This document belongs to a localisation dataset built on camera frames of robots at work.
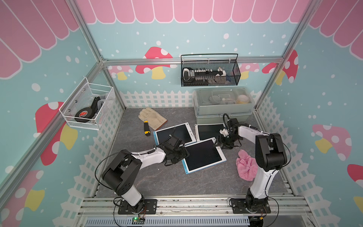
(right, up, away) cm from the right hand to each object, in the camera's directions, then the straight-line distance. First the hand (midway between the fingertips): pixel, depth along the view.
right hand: (218, 145), depth 96 cm
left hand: (-22, -7, -6) cm, 24 cm away
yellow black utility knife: (-52, +11, +10) cm, 54 cm away
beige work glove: (-46, +17, +16) cm, 52 cm away
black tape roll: (-71, +21, -27) cm, 79 cm away
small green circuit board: (-47, -35, -23) cm, 63 cm away
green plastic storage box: (-4, +29, +3) cm, 29 cm away
